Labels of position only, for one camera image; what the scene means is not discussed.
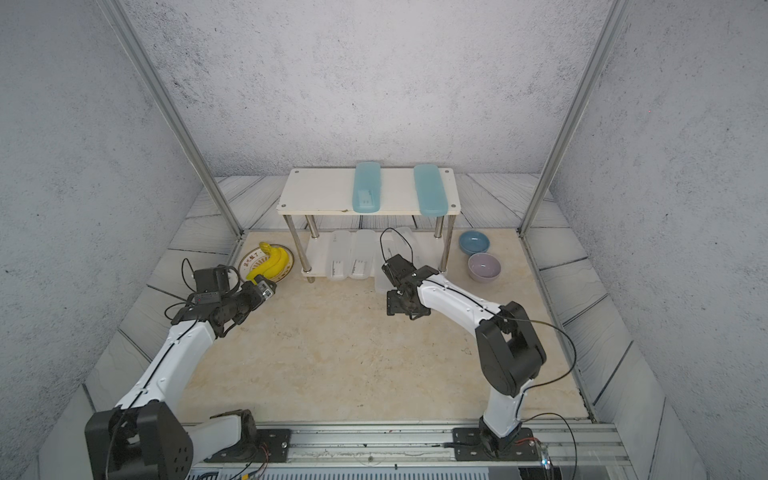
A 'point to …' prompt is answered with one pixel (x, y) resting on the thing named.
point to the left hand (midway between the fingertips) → (270, 290)
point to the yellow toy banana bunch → (272, 265)
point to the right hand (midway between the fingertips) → (404, 307)
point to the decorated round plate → (253, 258)
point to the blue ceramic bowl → (474, 242)
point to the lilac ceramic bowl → (483, 267)
